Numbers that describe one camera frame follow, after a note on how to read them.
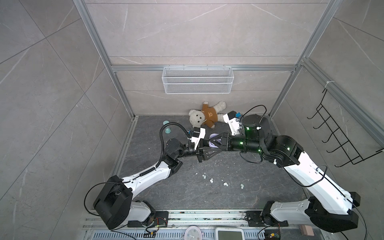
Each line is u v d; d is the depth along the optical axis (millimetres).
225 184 839
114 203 409
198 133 537
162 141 552
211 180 856
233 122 525
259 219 730
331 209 385
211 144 581
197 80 1007
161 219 729
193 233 685
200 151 574
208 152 592
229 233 664
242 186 837
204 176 874
